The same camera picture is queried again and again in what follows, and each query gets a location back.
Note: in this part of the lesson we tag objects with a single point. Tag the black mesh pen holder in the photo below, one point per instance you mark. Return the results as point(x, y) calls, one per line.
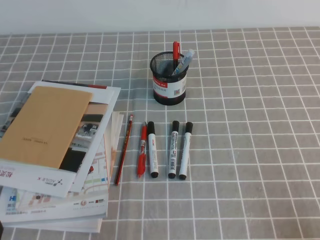
point(168, 89)

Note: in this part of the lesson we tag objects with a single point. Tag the red gel pen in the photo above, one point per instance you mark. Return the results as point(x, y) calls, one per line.
point(141, 167)

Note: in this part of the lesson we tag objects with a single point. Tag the red pen in holder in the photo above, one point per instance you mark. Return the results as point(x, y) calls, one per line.
point(176, 52)

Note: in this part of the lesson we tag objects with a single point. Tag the white marker barcode label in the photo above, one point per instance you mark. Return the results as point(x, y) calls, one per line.
point(173, 150)

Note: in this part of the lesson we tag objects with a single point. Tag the white marker black cap left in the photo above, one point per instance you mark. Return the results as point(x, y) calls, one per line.
point(152, 148)

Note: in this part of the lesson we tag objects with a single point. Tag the white marker black cap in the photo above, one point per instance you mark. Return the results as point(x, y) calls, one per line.
point(152, 148)
point(185, 152)

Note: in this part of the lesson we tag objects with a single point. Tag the white marker black cap right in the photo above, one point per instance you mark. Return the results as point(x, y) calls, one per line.
point(185, 152)

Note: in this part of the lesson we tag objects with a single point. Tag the red black striped pencil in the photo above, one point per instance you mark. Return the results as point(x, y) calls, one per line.
point(124, 150)

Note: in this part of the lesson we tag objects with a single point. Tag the map printed booklet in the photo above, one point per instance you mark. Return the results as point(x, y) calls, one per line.
point(100, 173)

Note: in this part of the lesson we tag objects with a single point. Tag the tan kraft notebook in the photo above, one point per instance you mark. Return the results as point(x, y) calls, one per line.
point(45, 126)

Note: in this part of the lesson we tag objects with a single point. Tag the white agilex brochure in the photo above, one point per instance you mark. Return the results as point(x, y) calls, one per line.
point(74, 168)

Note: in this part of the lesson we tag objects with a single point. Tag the white bottom book stack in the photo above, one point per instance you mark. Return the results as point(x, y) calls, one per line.
point(84, 215)

